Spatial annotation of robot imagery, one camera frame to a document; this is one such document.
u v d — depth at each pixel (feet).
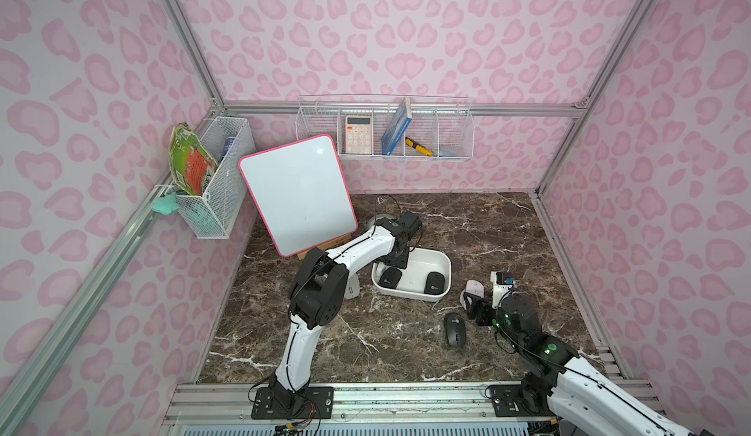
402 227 2.33
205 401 2.50
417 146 3.21
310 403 2.41
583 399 1.71
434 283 3.02
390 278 3.10
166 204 2.05
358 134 3.12
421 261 3.29
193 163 2.46
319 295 1.77
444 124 3.33
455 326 2.75
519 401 2.36
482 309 2.36
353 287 2.98
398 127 2.89
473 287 2.97
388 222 2.36
